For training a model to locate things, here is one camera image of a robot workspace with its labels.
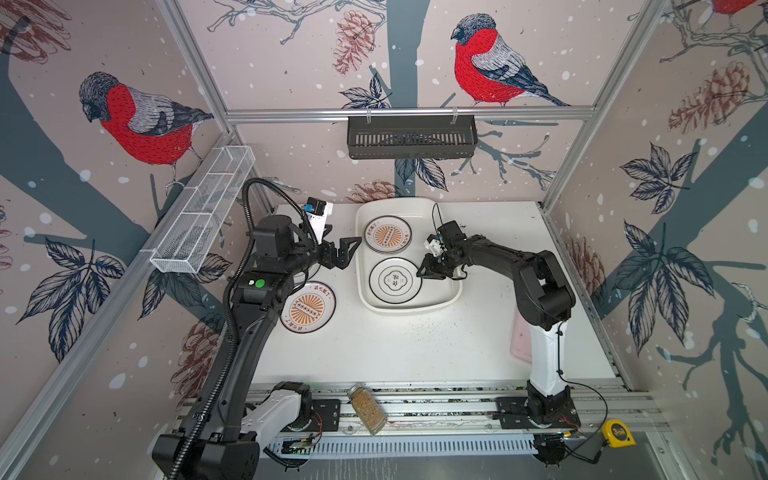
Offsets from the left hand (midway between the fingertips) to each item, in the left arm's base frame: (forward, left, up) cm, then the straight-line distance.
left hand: (343, 232), depth 68 cm
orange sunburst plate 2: (-2, +15, -35) cm, 38 cm away
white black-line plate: (+7, -12, -34) cm, 37 cm away
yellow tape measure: (-36, -64, -32) cm, 80 cm away
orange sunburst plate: (+27, -10, -33) cm, 44 cm away
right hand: (+8, -21, -32) cm, 39 cm away
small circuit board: (-38, +12, -37) cm, 54 cm away
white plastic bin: (+34, -24, -31) cm, 52 cm away
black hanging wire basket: (+50, -19, -7) cm, 54 cm away
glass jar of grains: (-30, -5, -30) cm, 43 cm away
